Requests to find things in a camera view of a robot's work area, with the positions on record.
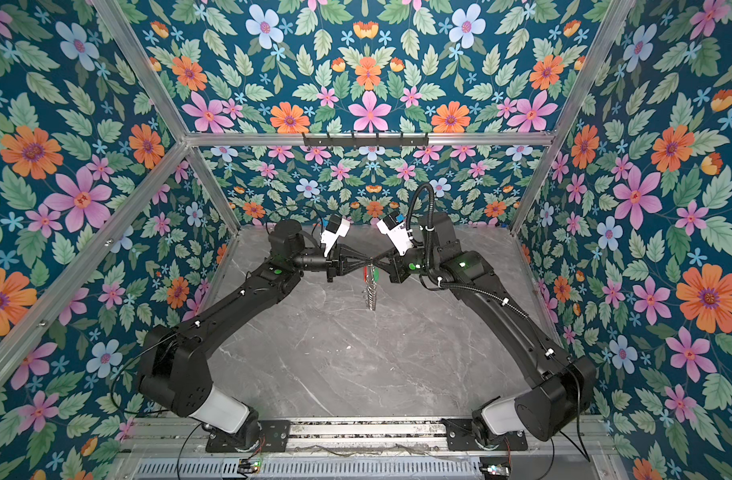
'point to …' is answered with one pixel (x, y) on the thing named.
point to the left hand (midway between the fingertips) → (370, 257)
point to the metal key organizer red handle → (366, 274)
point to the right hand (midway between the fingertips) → (376, 257)
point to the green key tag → (376, 274)
